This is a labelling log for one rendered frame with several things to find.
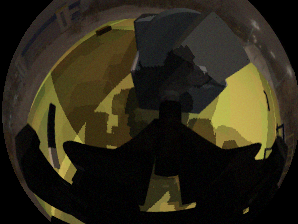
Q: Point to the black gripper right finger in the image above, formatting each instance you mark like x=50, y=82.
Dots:
x=202, y=163

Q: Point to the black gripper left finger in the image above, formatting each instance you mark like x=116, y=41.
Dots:
x=130, y=164

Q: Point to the small orange block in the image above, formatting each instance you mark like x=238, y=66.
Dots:
x=103, y=30

